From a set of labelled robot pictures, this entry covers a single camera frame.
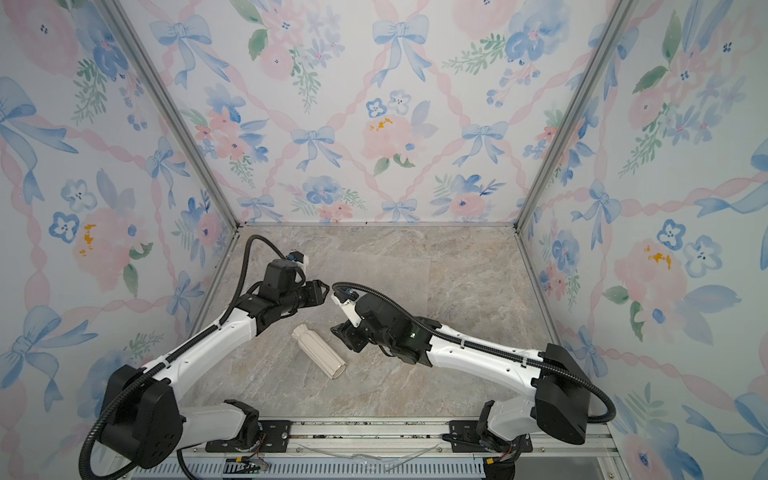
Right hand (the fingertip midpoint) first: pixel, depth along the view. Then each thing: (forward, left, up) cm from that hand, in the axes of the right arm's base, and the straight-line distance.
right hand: (344, 319), depth 74 cm
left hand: (+12, +7, -4) cm, 15 cm away
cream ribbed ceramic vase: (-6, +5, -14) cm, 16 cm away
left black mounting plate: (-23, +17, -18) cm, 33 cm away
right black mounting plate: (-23, -30, -18) cm, 42 cm away
